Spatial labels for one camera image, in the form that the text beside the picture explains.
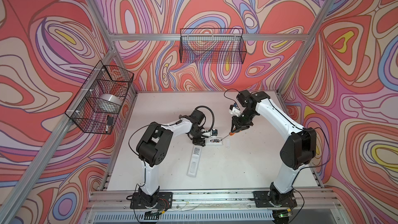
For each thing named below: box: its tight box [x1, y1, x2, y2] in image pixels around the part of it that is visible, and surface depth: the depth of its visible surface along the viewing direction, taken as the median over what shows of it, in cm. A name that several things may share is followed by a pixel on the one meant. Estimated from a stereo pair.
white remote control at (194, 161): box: [186, 145, 203, 178], surface depth 86 cm
